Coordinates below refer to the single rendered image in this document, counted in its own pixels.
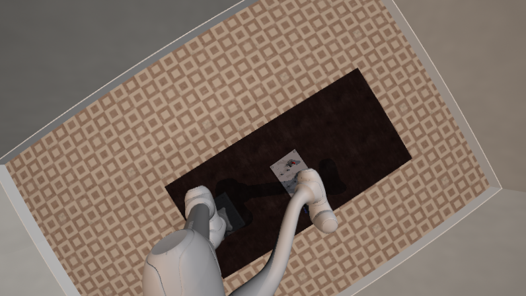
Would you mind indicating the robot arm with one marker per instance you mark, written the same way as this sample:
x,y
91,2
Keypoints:
x,y
184,263

